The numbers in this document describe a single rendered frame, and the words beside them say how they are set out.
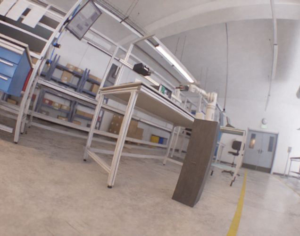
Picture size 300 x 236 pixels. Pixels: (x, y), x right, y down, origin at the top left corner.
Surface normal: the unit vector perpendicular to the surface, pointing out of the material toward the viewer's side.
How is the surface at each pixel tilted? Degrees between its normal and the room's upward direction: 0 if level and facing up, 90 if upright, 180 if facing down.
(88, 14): 101
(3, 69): 90
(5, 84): 90
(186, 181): 90
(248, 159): 90
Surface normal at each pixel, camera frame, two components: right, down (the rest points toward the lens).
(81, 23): 0.85, 0.39
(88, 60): 0.71, 0.11
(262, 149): -0.66, -0.27
